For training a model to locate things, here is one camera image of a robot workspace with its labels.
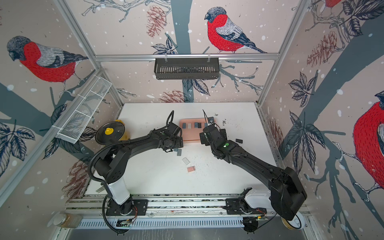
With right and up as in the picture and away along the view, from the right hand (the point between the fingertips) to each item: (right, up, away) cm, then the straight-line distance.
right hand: (211, 130), depth 84 cm
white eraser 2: (-15, -20, +5) cm, 25 cm away
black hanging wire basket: (-16, +42, +22) cm, 50 cm away
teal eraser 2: (-9, +1, +22) cm, 24 cm away
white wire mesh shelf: (-76, +2, -5) cm, 76 cm away
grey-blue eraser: (-20, -15, +8) cm, 26 cm away
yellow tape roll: (+37, -40, -19) cm, 58 cm away
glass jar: (-65, -38, -21) cm, 78 cm away
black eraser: (+20, -9, +13) cm, 26 cm away
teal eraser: (-18, +1, +22) cm, 28 cm away
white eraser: (-14, +1, +22) cm, 26 cm away
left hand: (-19, -9, +9) cm, 23 cm away
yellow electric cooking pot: (-60, -2, +4) cm, 60 cm away
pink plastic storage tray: (-13, -1, +20) cm, 24 cm away
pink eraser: (-12, -23, +1) cm, 26 cm away
